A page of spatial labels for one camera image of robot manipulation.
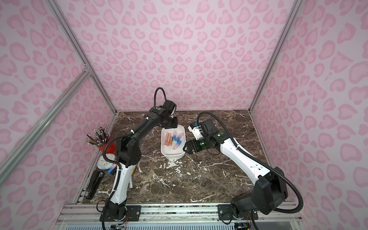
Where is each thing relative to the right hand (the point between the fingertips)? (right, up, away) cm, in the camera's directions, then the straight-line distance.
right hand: (191, 146), depth 79 cm
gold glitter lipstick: (-14, +1, +22) cm, 26 cm away
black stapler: (-55, -22, +3) cm, 59 cm away
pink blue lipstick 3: (-48, -16, +9) cm, 51 cm away
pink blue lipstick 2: (-8, +3, +23) cm, 24 cm away
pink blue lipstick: (-11, +4, +25) cm, 27 cm away
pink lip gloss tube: (-16, +1, +22) cm, 27 cm away
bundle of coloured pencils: (-54, +4, +7) cm, 55 cm away
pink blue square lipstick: (-9, -2, +19) cm, 21 cm away
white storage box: (-13, 0, +22) cm, 25 cm away
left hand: (-9, +11, +18) cm, 23 cm away
